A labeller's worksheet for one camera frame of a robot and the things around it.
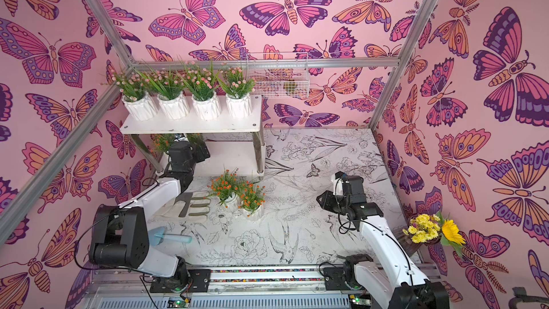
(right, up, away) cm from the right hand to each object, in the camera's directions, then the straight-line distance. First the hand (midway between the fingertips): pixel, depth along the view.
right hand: (321, 197), depth 83 cm
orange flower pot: (-63, +21, +3) cm, 67 cm away
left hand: (-51, +21, +8) cm, 56 cm away
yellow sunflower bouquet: (+28, -4, -21) cm, 36 cm away
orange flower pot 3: (-36, +4, -3) cm, 37 cm away
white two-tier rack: (-39, +21, +28) cm, 52 cm away
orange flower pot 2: (-51, +23, +7) cm, 57 cm away
